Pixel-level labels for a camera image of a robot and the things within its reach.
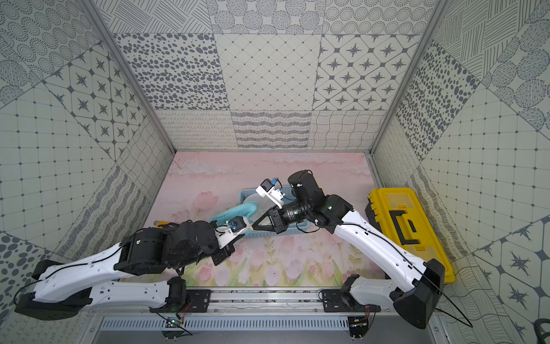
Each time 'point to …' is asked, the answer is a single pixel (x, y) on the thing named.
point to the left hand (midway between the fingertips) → (242, 229)
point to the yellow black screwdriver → (162, 223)
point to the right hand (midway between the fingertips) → (258, 227)
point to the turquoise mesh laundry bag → (247, 210)
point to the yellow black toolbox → (398, 213)
